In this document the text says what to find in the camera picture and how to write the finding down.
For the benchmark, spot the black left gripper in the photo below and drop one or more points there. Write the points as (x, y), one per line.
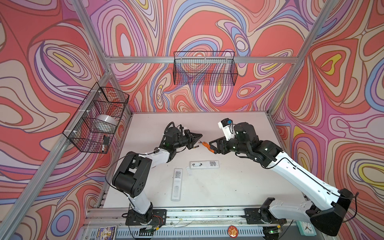
(188, 136)

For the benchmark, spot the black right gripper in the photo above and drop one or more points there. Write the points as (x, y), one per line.
(222, 141)

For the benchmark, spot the orange black screwdriver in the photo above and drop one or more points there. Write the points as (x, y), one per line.
(206, 145)

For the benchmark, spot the white remote control with batteries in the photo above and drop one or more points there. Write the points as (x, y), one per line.
(195, 165)

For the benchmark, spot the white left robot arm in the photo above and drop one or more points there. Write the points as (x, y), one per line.
(131, 176)

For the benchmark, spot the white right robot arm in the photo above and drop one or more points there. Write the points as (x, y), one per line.
(326, 206)

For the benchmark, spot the white tape roll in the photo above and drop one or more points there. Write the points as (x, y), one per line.
(105, 124)

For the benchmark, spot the red round sticker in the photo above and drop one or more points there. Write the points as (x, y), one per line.
(233, 231)

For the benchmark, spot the teal small clock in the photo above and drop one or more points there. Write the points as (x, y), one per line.
(306, 229)

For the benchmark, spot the colourful card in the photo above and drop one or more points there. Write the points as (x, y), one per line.
(106, 233)

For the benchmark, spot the black wire basket back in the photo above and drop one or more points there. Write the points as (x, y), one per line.
(205, 68)

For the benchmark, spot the black wire basket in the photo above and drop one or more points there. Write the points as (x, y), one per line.
(205, 68)
(81, 132)

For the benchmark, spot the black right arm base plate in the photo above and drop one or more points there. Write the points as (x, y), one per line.
(258, 216)

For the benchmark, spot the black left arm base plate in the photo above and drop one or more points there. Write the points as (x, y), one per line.
(156, 217)

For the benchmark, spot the black wire basket left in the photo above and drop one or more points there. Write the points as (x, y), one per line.
(81, 132)

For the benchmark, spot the aluminium front rail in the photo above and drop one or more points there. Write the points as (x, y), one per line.
(179, 216)

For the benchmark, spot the aluminium frame corner post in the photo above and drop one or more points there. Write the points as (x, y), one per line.
(313, 33)

